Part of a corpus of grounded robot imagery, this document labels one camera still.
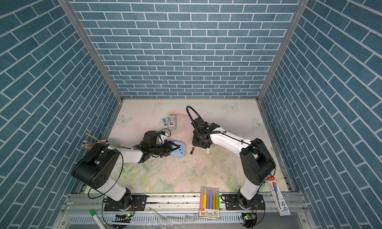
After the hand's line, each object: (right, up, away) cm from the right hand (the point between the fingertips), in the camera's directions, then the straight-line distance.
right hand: (196, 144), depth 88 cm
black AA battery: (-3, -5, +3) cm, 6 cm away
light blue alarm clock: (-9, -4, -1) cm, 10 cm away
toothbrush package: (+42, -28, -17) cm, 53 cm away
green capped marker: (-45, -32, -20) cm, 59 cm away
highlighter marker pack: (+7, -26, -15) cm, 31 cm away
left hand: (-9, -3, -1) cm, 10 cm away
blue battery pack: (-23, +13, +17) cm, 31 cm away
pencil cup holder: (-56, +2, -11) cm, 57 cm away
